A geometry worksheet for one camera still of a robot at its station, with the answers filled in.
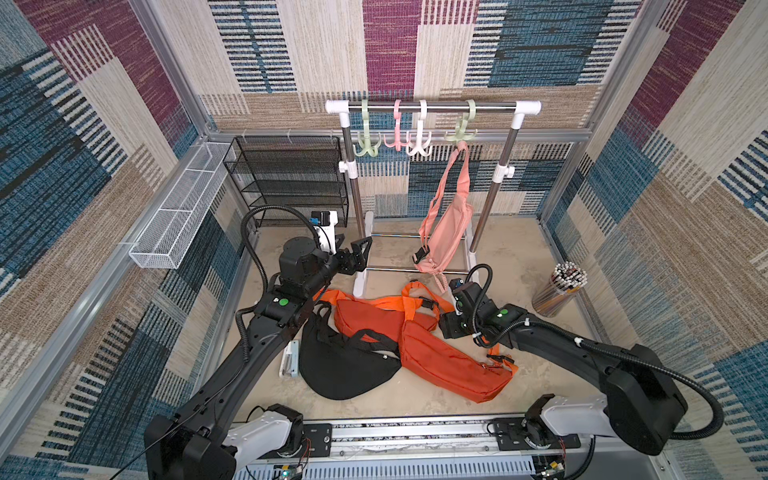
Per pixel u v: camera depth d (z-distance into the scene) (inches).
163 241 36.0
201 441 14.9
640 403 16.3
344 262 24.8
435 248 41.2
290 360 33.3
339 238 29.1
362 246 25.1
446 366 31.3
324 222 23.5
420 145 28.7
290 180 42.9
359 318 35.4
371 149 28.9
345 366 33.3
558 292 33.3
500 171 30.4
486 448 28.6
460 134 29.0
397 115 26.3
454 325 30.6
